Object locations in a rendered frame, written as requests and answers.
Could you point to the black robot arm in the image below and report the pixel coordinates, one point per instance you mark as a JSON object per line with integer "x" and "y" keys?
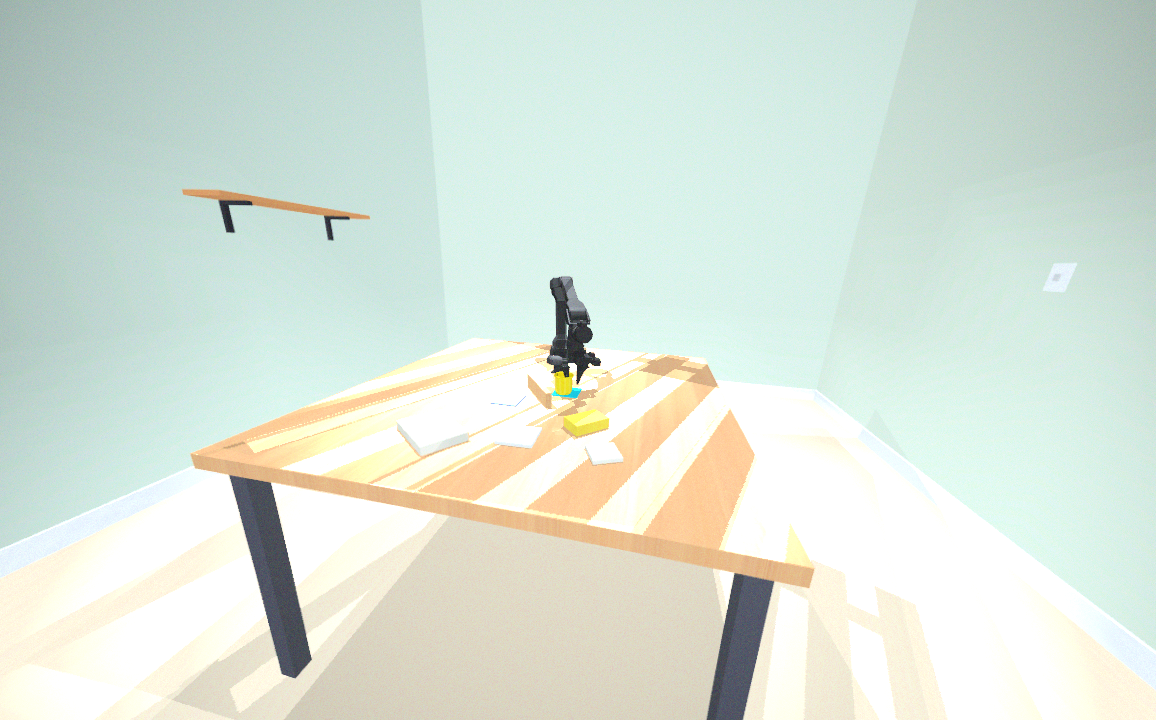
{"x": 570, "y": 311}

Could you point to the yellow rectangular block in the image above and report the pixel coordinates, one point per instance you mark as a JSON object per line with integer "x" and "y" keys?
{"x": 586, "y": 422}

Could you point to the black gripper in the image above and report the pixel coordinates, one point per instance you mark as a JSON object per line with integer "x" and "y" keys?
{"x": 564, "y": 362}

